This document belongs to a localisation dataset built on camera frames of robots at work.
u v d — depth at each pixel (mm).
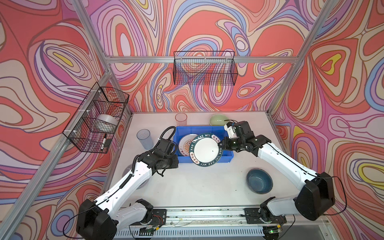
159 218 725
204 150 831
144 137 955
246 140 606
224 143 704
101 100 738
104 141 725
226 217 748
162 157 594
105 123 707
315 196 402
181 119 989
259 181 842
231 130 732
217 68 964
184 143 982
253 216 732
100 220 371
